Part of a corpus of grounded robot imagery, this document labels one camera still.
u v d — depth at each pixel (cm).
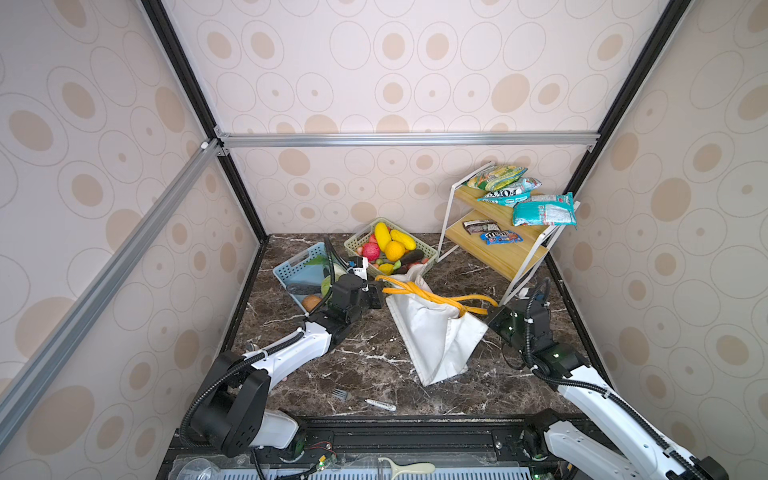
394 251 104
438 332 81
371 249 109
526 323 57
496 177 81
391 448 74
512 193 78
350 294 64
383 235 110
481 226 99
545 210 75
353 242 110
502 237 96
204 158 83
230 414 41
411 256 106
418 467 71
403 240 109
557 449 60
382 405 80
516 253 95
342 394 81
